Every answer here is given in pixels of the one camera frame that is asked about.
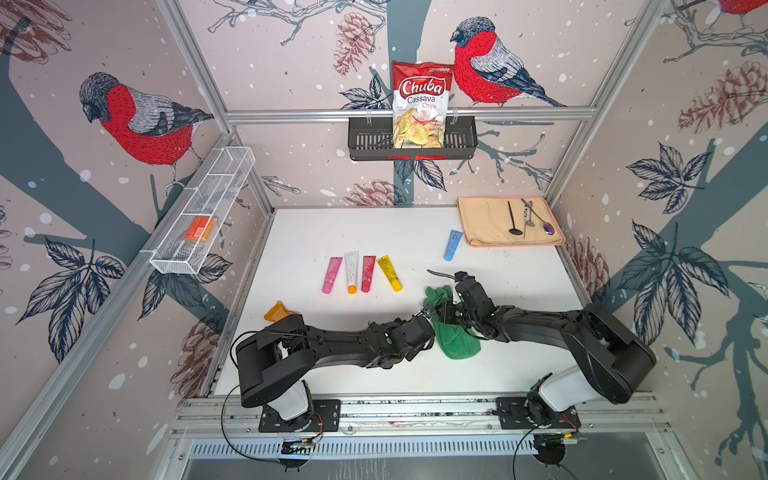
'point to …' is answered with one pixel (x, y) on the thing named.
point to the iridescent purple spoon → (547, 227)
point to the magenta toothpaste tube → (333, 268)
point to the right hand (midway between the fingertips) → (437, 307)
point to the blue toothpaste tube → (454, 240)
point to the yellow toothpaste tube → (394, 280)
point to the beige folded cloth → (508, 220)
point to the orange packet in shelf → (200, 229)
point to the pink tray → (499, 221)
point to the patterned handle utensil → (525, 218)
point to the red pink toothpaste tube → (367, 272)
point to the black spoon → (514, 230)
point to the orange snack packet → (277, 312)
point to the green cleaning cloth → (456, 340)
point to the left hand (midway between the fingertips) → (418, 329)
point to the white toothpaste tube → (351, 265)
